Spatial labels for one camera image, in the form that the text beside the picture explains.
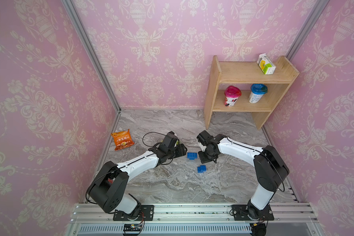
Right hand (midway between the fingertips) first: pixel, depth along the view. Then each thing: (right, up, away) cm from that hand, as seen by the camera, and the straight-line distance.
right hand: (203, 159), depth 89 cm
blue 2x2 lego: (-2, -4, -4) cm, 6 cm away
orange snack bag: (-53, +11, +9) cm, 55 cm away
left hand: (-11, +6, -2) cm, 13 cm away
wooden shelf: (+38, +30, +3) cm, 49 cm away
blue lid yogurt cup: (+32, +42, -1) cm, 53 cm away
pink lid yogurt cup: (+16, +39, -4) cm, 43 cm away
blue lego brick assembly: (-7, +2, +1) cm, 7 cm away
